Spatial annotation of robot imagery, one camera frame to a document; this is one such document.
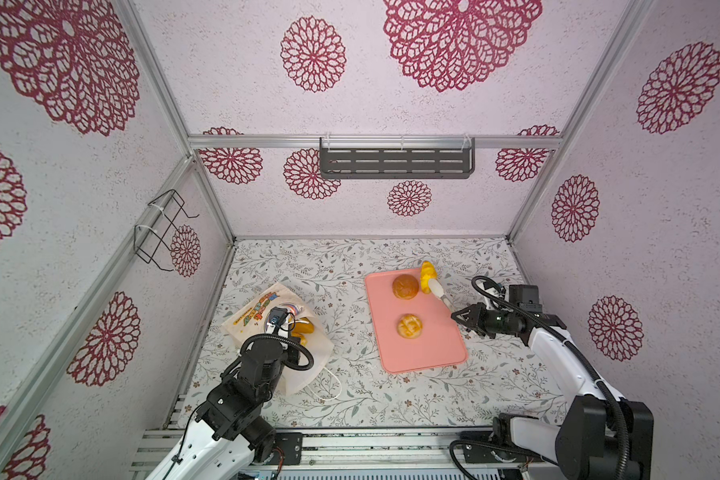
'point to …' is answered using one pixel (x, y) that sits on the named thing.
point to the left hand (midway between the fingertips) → (288, 331)
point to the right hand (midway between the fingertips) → (456, 314)
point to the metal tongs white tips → (433, 285)
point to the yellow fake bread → (409, 326)
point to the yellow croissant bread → (427, 271)
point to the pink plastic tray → (440, 343)
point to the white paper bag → (251, 319)
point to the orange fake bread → (302, 327)
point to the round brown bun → (405, 286)
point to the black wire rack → (154, 228)
